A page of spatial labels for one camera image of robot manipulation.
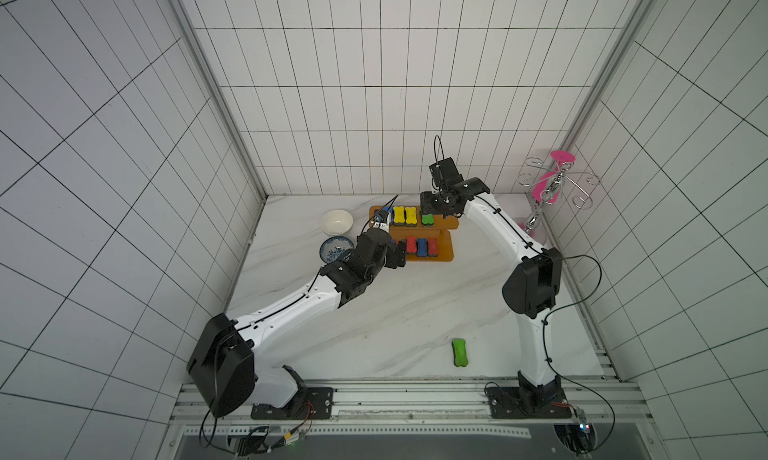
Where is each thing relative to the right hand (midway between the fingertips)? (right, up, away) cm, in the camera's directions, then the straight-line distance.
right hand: (417, 204), depth 92 cm
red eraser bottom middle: (-1, -14, +10) cm, 17 cm away
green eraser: (+3, -5, -1) cm, 6 cm away
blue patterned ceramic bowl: (-28, -14, +6) cm, 32 cm away
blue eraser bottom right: (+3, -15, +9) cm, 17 cm away
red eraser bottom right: (+6, -15, +9) cm, 18 cm away
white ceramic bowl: (-28, -6, +14) cm, 32 cm away
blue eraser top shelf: (-8, -2, +3) cm, 9 cm away
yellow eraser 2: (-2, -4, 0) cm, 4 cm away
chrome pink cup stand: (+39, +6, -4) cm, 40 cm away
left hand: (-10, -12, -11) cm, 19 cm away
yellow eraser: (-6, -3, +2) cm, 7 cm away
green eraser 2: (+10, -41, -12) cm, 44 cm away
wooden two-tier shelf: (+5, -11, +13) cm, 18 cm away
